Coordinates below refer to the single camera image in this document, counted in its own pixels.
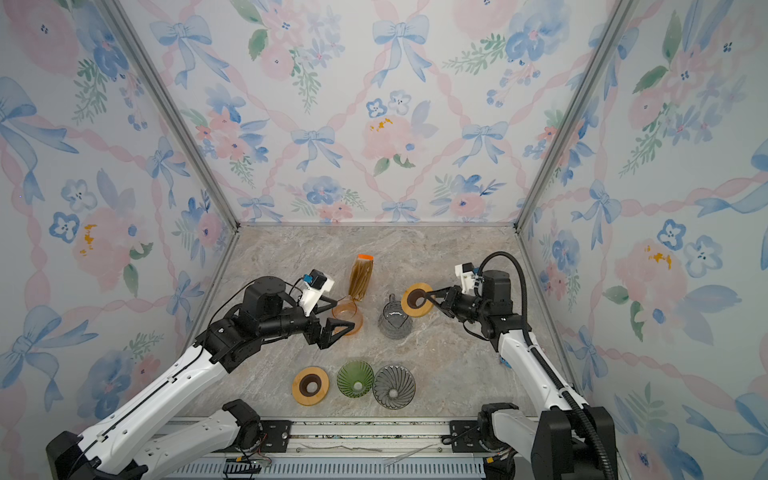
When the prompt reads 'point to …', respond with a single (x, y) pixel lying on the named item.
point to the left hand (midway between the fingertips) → (344, 312)
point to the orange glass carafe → (347, 309)
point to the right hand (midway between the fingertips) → (427, 295)
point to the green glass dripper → (355, 378)
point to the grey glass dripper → (394, 387)
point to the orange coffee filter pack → (362, 272)
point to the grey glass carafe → (394, 323)
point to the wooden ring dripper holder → (415, 301)
